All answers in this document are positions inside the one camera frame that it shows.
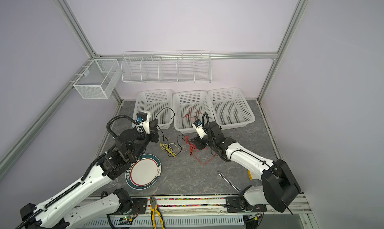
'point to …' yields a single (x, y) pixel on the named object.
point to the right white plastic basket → (230, 108)
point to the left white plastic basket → (159, 102)
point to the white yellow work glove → (250, 175)
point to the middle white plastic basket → (189, 106)
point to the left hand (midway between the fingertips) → (157, 122)
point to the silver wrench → (220, 173)
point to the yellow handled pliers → (154, 207)
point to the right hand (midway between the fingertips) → (195, 138)
